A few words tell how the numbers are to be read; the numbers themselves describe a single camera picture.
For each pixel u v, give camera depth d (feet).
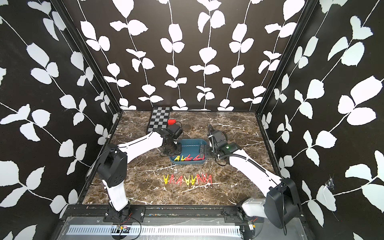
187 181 2.77
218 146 2.04
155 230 2.30
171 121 3.76
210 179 2.79
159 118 3.67
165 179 2.80
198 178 2.82
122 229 2.30
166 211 2.52
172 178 2.81
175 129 2.43
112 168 1.57
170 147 2.47
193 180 2.81
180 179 2.81
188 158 3.06
